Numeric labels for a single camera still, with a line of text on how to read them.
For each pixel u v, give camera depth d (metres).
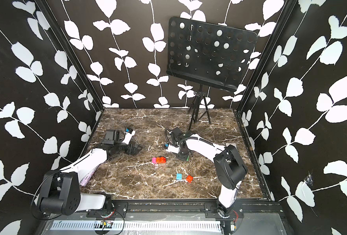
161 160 0.90
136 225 0.70
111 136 0.70
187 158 0.78
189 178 0.84
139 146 0.81
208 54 0.69
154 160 0.90
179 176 0.84
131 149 0.78
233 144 1.00
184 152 0.76
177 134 0.72
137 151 0.82
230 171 0.47
